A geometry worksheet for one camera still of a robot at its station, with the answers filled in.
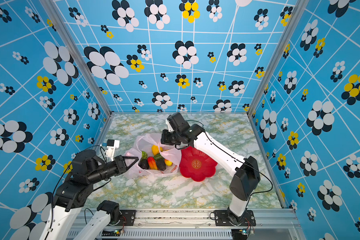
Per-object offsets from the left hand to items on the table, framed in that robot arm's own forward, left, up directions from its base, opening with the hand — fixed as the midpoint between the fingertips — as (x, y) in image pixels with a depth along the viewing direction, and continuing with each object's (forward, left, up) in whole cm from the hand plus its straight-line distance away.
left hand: (140, 157), depth 62 cm
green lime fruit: (+15, -2, -26) cm, 30 cm away
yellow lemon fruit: (+19, 0, -25) cm, 31 cm away
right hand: (+14, -7, -6) cm, 17 cm away
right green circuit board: (-23, -45, -30) cm, 59 cm away
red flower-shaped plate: (+11, -26, -29) cm, 41 cm away
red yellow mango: (+10, +1, -26) cm, 28 cm away
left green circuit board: (-23, +17, -32) cm, 43 cm away
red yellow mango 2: (+9, -9, -24) cm, 28 cm away
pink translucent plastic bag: (+13, +2, -8) cm, 16 cm away
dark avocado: (+9, -5, -25) cm, 27 cm away
